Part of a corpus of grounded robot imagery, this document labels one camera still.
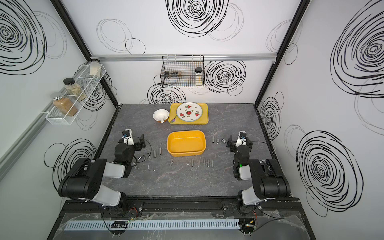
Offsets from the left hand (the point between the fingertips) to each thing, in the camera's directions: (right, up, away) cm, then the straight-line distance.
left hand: (134, 135), depth 90 cm
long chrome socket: (+49, -4, +9) cm, 50 cm away
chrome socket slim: (+42, -17, -1) cm, 46 cm away
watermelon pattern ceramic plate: (+33, +15, +25) cm, 44 cm away
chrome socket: (+47, -17, -2) cm, 51 cm away
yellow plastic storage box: (+32, -6, +9) cm, 34 cm away
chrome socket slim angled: (+39, -17, -1) cm, 43 cm away
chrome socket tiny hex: (+3, -14, -1) cm, 14 cm away
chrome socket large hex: (+56, -4, +7) cm, 56 cm away
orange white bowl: (+11, +13, +22) cm, 27 cm away
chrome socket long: (+45, -17, -1) cm, 48 cm away
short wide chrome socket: (+52, -4, +9) cm, 53 cm away
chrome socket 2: (+12, -12, +2) cm, 17 cm away
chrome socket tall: (+15, -10, +3) cm, 18 cm away
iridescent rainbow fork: (+20, +8, +21) cm, 31 cm away
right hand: (+65, -1, -2) cm, 65 cm away
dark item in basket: (+22, +38, +3) cm, 44 cm away
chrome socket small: (+8, -12, +1) cm, 14 cm away
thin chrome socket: (+22, -16, -1) cm, 28 cm away
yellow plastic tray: (+43, +9, +19) cm, 48 cm away
